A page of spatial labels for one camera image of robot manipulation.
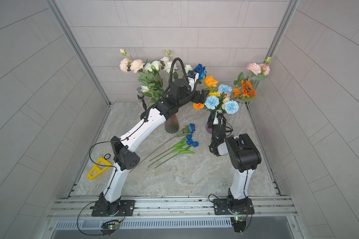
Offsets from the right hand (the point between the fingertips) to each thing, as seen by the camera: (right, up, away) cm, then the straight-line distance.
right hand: (216, 111), depth 93 cm
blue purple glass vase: (-4, -13, +6) cm, 15 cm away
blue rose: (-16, -11, +3) cm, 20 cm away
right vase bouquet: (+1, +7, -15) cm, 16 cm away
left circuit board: (-53, -52, -27) cm, 79 cm away
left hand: (-9, +12, -18) cm, 24 cm away
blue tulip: (-17, -17, +3) cm, 24 cm away
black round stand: (-48, +10, 0) cm, 49 cm away
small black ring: (-66, -27, -4) cm, 72 cm away
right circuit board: (+6, -52, -25) cm, 58 cm away
